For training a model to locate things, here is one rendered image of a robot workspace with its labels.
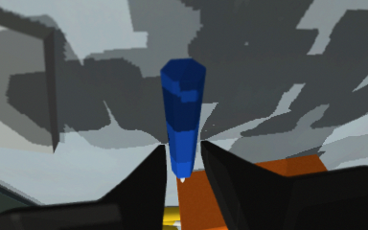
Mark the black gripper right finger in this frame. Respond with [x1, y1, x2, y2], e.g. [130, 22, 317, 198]
[200, 140, 368, 230]

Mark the blue cylinder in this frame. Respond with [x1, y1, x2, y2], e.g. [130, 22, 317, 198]
[160, 57, 206, 182]

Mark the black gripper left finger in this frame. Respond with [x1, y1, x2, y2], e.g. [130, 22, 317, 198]
[0, 145, 167, 230]

